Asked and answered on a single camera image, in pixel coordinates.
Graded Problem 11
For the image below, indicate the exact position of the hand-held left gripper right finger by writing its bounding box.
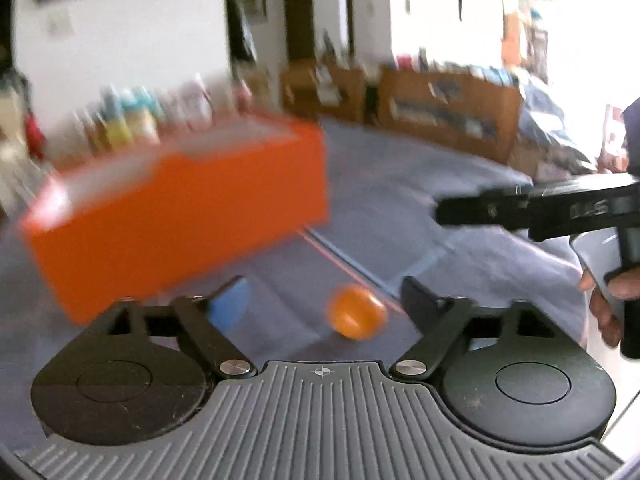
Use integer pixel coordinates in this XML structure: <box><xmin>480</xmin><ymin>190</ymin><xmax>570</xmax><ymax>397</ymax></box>
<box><xmin>390</xmin><ymin>276</ymin><xmax>566</xmax><ymax>381</ymax></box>

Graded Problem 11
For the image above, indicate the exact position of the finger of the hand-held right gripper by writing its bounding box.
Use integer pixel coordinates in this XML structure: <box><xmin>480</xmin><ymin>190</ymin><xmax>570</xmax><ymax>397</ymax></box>
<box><xmin>434</xmin><ymin>185</ymin><xmax>533</xmax><ymax>233</ymax></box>

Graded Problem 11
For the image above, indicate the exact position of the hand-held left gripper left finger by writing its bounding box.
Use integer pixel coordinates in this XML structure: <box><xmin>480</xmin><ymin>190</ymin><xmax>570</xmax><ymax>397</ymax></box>
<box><xmin>72</xmin><ymin>275</ymin><xmax>258</xmax><ymax>380</ymax></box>

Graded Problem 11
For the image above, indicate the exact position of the small orange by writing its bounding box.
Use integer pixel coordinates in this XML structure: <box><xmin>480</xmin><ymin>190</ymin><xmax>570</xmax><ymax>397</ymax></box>
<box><xmin>325</xmin><ymin>283</ymin><xmax>388</xmax><ymax>343</ymax></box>

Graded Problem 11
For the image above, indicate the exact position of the orange cardboard box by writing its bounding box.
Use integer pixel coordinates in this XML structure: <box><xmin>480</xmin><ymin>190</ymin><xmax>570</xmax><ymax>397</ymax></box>
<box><xmin>20</xmin><ymin>112</ymin><xmax>331</xmax><ymax>323</ymax></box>

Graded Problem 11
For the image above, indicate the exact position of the person's right hand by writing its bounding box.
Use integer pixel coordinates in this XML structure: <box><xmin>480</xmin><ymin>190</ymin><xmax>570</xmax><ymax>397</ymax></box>
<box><xmin>579</xmin><ymin>265</ymin><xmax>640</xmax><ymax>348</ymax></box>

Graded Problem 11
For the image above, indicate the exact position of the wooden chair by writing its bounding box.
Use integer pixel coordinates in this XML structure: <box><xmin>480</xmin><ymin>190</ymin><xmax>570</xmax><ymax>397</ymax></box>
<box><xmin>280</xmin><ymin>62</ymin><xmax>368</xmax><ymax>123</ymax></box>
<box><xmin>377</xmin><ymin>67</ymin><xmax>523</xmax><ymax>163</ymax></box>

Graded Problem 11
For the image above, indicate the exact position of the blue plaid tablecloth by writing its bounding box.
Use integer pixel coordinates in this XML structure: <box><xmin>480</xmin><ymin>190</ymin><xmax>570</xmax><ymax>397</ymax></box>
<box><xmin>0</xmin><ymin>117</ymin><xmax>591</xmax><ymax>461</ymax></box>

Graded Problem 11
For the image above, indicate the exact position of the red folded umbrella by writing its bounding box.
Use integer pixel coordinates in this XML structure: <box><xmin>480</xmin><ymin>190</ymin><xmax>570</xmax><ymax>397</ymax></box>
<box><xmin>24</xmin><ymin>107</ymin><xmax>47</xmax><ymax>161</ymax></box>

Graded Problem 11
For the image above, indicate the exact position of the dark hanging jacket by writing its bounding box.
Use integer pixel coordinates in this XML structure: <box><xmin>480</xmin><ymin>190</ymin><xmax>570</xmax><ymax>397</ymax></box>
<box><xmin>225</xmin><ymin>0</ymin><xmax>258</xmax><ymax>66</ymax></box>

